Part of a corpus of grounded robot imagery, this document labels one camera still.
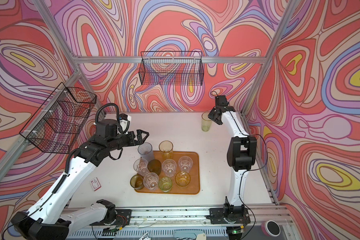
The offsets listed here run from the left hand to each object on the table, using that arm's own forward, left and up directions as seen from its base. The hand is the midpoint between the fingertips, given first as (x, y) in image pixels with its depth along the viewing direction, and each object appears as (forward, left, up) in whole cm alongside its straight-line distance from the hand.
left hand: (144, 133), depth 71 cm
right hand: (+23, -40, -15) cm, 49 cm away
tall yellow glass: (+1, -9, -16) cm, 18 cm away
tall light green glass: (+23, -35, -18) cm, 46 cm away
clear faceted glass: (-5, +6, -26) cm, 27 cm away
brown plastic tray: (-17, -25, -28) cm, 41 cm away
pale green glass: (-15, -9, -28) cm, 33 cm away
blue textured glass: (+4, +4, -23) cm, 24 cm away
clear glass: (-3, -21, -27) cm, 34 cm away
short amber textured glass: (-14, +7, -28) cm, 32 cm away
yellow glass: (-12, -19, -27) cm, 35 cm away
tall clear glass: (-6, -11, -24) cm, 27 cm away
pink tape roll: (-36, -59, -23) cm, 73 cm away
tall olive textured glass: (-6, -2, -23) cm, 24 cm away
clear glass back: (-13, -1, -27) cm, 30 cm away
